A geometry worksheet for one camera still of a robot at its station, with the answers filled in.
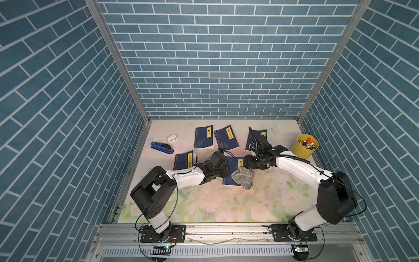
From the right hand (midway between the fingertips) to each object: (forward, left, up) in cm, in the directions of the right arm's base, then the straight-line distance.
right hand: (248, 164), depth 88 cm
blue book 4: (+2, +38, -5) cm, 38 cm away
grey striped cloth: (-5, +2, -5) cm, 7 cm away
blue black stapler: (+11, +52, -5) cm, 53 cm away
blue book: (+21, +28, -6) cm, 36 cm away
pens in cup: (+15, -34, +2) cm, 38 cm away
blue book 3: (+30, -8, -7) cm, 32 cm away
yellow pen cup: (+8, -28, +4) cm, 30 cm away
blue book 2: (+23, +14, -8) cm, 28 cm away
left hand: (-3, +9, -3) cm, 10 cm away
